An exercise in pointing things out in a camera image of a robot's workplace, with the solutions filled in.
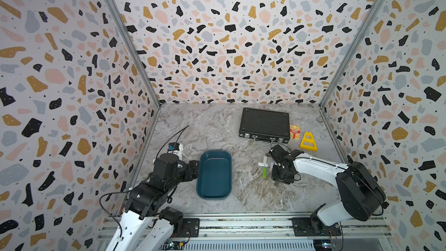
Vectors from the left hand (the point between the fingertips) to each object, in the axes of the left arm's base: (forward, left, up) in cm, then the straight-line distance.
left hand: (194, 163), depth 71 cm
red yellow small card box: (+30, -54, -20) cm, 65 cm away
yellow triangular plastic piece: (+18, -62, -20) cm, 67 cm away
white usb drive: (+12, -33, -21) cm, 41 cm away
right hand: (+1, -37, -21) cm, 43 cm away
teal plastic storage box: (0, -7, -20) cm, 21 cm away
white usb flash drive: (+9, -32, -20) cm, 39 cm away
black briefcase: (+31, -35, -16) cm, 50 cm away
